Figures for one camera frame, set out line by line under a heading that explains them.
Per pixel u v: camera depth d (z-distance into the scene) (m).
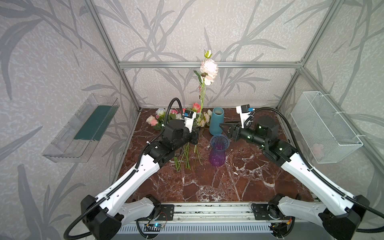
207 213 0.75
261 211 0.75
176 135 0.52
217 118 0.92
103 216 0.37
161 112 1.08
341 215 0.39
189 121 0.61
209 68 0.56
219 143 0.83
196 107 1.10
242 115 0.57
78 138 0.63
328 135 0.63
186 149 0.96
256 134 0.54
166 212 0.73
